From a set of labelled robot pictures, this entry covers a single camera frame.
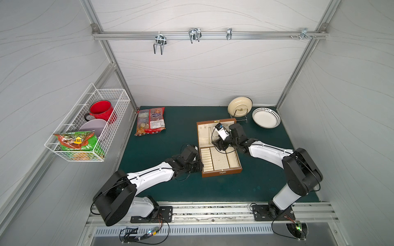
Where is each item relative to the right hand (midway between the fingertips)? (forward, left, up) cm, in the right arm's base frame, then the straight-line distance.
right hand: (217, 136), depth 91 cm
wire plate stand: (+18, -17, -5) cm, 25 cm away
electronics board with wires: (-49, +41, -10) cm, 65 cm away
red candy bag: (+14, +47, -5) cm, 49 cm away
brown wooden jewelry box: (-14, 0, -5) cm, 15 cm away
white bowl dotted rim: (+24, -38, -10) cm, 46 cm away
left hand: (-18, +7, -4) cm, 20 cm away
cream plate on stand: (+22, -15, +4) cm, 27 cm away
